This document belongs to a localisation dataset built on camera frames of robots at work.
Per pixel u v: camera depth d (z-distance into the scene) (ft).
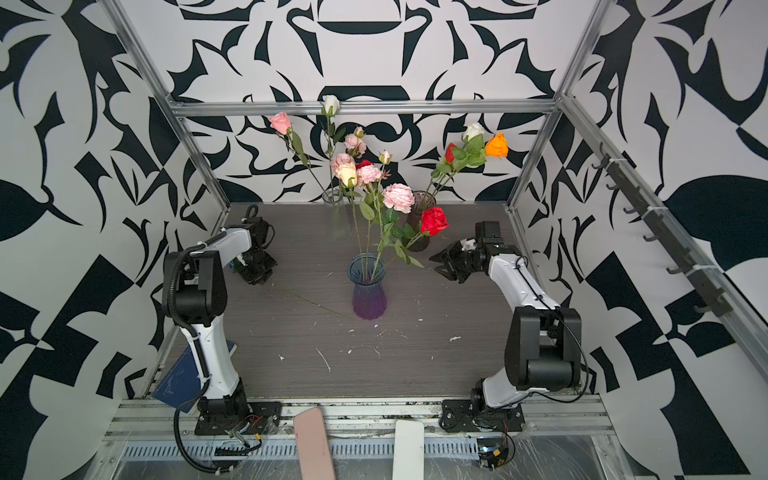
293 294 3.18
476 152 2.67
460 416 2.44
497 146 2.54
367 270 2.64
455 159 2.79
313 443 2.29
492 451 2.33
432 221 1.95
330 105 2.85
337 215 3.27
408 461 2.14
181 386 2.59
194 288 1.81
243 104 3.02
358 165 2.32
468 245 2.74
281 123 2.67
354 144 2.93
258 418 2.35
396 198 2.21
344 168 2.22
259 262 2.80
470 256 2.46
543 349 1.45
